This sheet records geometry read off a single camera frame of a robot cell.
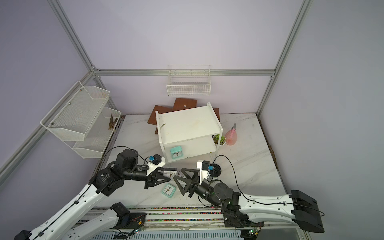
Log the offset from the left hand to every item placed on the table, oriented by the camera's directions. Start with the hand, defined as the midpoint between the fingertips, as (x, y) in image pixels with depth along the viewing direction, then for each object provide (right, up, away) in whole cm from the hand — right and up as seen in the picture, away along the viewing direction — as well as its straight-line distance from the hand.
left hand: (167, 177), depth 66 cm
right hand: (+5, +1, -2) cm, 6 cm away
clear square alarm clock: (+2, +3, -3) cm, 5 cm away
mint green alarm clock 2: (+3, +9, +11) cm, 14 cm away
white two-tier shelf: (+13, +22, +5) cm, 26 cm away
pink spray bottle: (+35, +17, +27) cm, 48 cm away
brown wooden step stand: (+2, +38, +30) cm, 48 cm away
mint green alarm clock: (-2, -13, +16) cm, 21 cm away
